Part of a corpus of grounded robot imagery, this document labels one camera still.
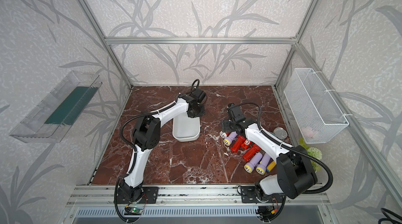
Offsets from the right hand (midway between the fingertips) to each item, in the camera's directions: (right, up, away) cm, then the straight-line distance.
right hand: (229, 122), depth 89 cm
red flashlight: (-3, -8, +2) cm, 9 cm away
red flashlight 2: (+12, -16, -3) cm, 20 cm away
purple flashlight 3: (+15, -22, -10) cm, 28 cm away
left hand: (-16, +4, +9) cm, 19 cm away
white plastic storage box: (-26, -5, +7) cm, 28 cm away
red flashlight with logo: (+9, -13, -1) cm, 16 cm away
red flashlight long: (+4, -12, 0) cm, 13 cm away
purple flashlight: (-1, -10, 0) cm, 10 cm away
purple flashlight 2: (+9, -21, -9) cm, 25 cm away
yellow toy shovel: (+21, -22, -8) cm, 31 cm away
